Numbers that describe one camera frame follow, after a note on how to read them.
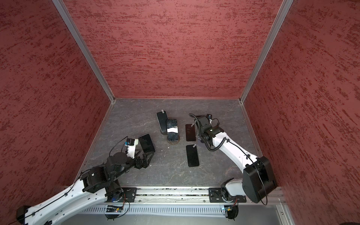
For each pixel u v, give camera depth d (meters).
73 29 0.79
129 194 0.74
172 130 0.90
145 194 0.76
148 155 0.68
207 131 0.60
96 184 0.50
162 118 0.95
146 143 0.80
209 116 0.76
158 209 0.71
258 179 0.41
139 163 0.63
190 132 1.00
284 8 0.71
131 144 0.63
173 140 0.90
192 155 0.88
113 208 0.73
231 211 0.71
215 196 0.74
